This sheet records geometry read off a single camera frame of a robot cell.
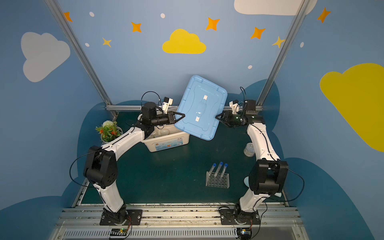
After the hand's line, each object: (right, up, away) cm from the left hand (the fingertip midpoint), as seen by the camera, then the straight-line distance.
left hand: (184, 114), depth 81 cm
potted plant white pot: (-46, -10, +7) cm, 47 cm away
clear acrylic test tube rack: (+19, -39, +3) cm, 43 cm away
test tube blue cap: (+19, -31, 0) cm, 36 cm away
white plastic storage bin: (-11, -13, +6) cm, 18 cm away
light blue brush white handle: (+37, -40, +5) cm, 54 cm away
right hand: (+20, -1, +1) cm, 20 cm away
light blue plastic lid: (+11, +8, +3) cm, 14 cm away
